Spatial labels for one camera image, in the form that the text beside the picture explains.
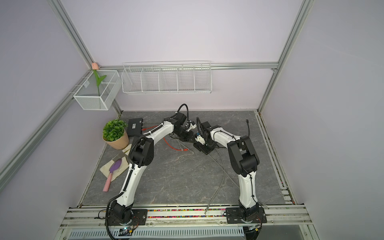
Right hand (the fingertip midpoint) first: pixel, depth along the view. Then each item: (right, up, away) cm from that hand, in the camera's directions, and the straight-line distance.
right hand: (207, 151), depth 97 cm
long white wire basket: (-27, +49, +2) cm, 56 cm away
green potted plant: (-56, +12, -8) cm, 58 cm away
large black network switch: (-53, +16, +11) cm, 56 cm away
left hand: (-7, +5, 0) cm, 9 cm away
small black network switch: (-6, +4, +1) cm, 7 cm away
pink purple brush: (-56, -8, -8) cm, 58 cm away
